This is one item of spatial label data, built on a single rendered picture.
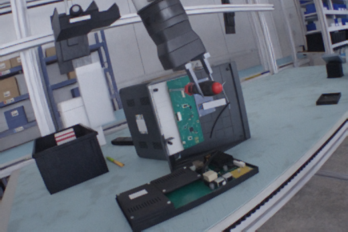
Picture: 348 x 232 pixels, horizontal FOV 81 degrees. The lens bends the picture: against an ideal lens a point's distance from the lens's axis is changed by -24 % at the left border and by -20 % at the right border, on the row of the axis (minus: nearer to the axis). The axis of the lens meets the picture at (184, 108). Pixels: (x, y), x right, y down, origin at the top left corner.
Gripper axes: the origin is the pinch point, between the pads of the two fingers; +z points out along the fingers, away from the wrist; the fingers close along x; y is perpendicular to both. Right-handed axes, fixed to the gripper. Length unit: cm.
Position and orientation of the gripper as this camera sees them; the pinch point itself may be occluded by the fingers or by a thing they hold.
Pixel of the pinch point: (209, 93)
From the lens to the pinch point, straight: 44.0
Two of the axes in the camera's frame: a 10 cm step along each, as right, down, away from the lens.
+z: 4.3, 8.6, 2.8
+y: -4.9, -0.4, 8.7
